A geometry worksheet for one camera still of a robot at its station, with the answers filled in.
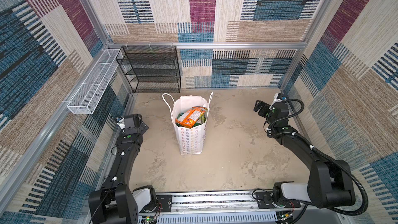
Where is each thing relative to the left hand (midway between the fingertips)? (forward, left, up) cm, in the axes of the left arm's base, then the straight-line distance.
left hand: (133, 126), depth 83 cm
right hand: (+10, -70, +4) cm, 71 cm away
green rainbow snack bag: (+3, -36, +2) cm, 36 cm away
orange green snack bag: (0, -29, +6) cm, 29 cm away
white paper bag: (-10, -31, +3) cm, 32 cm away
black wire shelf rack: (+45, -4, +3) cm, 45 cm away
